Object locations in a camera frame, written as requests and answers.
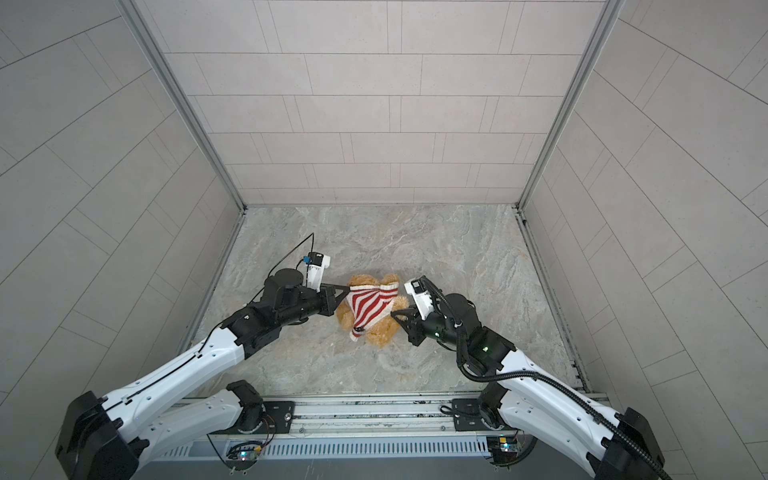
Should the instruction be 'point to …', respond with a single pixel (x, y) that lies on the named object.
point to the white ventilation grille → (203, 449)
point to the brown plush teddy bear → (385, 329)
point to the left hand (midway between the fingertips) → (356, 289)
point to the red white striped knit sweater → (369, 303)
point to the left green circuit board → (242, 460)
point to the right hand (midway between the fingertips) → (393, 320)
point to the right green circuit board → (504, 449)
